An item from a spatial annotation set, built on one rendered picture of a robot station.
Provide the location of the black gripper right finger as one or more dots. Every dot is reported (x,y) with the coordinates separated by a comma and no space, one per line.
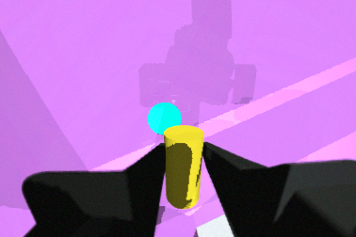
(255,198)

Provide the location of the cyan circle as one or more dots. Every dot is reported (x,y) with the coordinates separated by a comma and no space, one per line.
(162,116)

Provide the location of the yellow cylinder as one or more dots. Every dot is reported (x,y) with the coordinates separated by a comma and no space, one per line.
(183,174)

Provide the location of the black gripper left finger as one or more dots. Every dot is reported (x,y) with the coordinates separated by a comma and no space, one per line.
(132,194)

